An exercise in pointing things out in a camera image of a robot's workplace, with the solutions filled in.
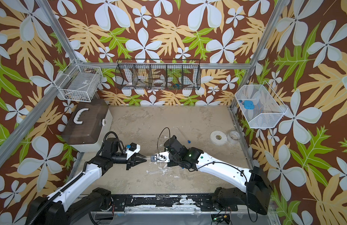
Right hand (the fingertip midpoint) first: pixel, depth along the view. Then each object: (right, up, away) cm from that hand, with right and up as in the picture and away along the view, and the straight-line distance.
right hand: (164, 151), depth 78 cm
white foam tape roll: (+39, +5, +23) cm, 46 cm away
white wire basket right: (+59, +26, +6) cm, 64 cm away
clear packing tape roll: (+50, +5, +23) cm, 55 cm away
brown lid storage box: (-54, +14, +16) cm, 58 cm away
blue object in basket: (+53, +27, +8) cm, 60 cm away
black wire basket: (-7, +50, +20) cm, 55 cm away
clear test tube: (-9, -3, -1) cm, 10 cm away
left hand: (-10, -3, -1) cm, 10 cm away
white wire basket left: (-54, +42, +8) cm, 68 cm away
